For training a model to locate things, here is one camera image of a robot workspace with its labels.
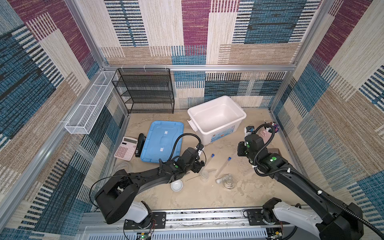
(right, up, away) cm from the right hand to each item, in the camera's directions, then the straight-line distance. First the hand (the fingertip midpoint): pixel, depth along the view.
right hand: (241, 145), depth 80 cm
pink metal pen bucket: (+20, +7, +14) cm, 25 cm away
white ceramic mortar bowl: (-34, -23, +3) cm, 41 cm away
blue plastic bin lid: (-48, -1, +24) cm, 54 cm away
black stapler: (-60, -1, +19) cm, 63 cm away
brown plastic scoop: (+26, -6, +17) cm, 31 cm away
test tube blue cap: (-13, -9, +16) cm, 23 cm away
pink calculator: (-69, -5, +17) cm, 71 cm away
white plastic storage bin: (-8, +14, +29) cm, 33 cm away
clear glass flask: (-7, -19, -1) cm, 20 cm away
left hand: (-23, -7, +6) cm, 25 cm away
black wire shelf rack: (-60, +35, +28) cm, 75 cm away
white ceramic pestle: (-12, -21, +4) cm, 24 cm away
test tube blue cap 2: (-3, -10, +14) cm, 17 cm away
